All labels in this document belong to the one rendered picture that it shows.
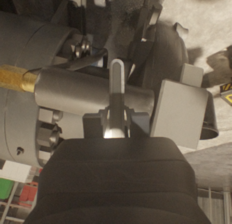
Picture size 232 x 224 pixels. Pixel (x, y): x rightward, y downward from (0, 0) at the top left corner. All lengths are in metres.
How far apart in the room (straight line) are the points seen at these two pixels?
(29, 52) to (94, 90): 0.31
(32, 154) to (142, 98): 0.40
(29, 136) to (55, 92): 0.27
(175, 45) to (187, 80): 0.17
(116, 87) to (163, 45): 0.31
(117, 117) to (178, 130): 0.14
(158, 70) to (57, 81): 0.22
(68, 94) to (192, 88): 0.20
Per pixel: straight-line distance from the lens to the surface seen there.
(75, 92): 0.28
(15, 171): 4.42
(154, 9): 0.40
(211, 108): 1.58
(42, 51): 0.53
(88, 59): 0.46
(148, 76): 0.40
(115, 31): 1.20
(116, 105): 0.16
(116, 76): 0.16
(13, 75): 0.34
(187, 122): 0.29
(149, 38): 0.41
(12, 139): 0.57
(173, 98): 0.28
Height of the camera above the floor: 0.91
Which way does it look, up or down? 26 degrees down
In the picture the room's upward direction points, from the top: 168 degrees counter-clockwise
